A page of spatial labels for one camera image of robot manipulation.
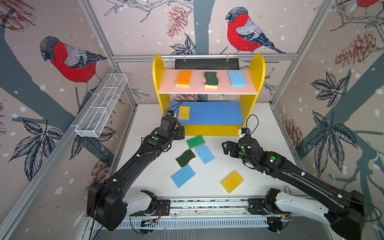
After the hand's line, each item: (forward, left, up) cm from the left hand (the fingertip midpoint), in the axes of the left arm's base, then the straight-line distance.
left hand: (177, 128), depth 80 cm
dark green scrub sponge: (-8, -3, -21) cm, 23 cm away
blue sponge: (-5, -16, -21) cm, 27 cm away
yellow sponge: (+16, -3, -5) cm, 16 cm away
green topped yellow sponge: (+2, -10, -19) cm, 22 cm away
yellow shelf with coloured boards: (+13, -20, -9) cm, 25 cm away
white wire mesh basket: (+5, +41, +8) cm, 42 cm away
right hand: (-11, -25, -4) cm, 28 cm away
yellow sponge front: (-22, -30, -21) cm, 43 cm away
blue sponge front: (-19, -3, -21) cm, 28 cm away
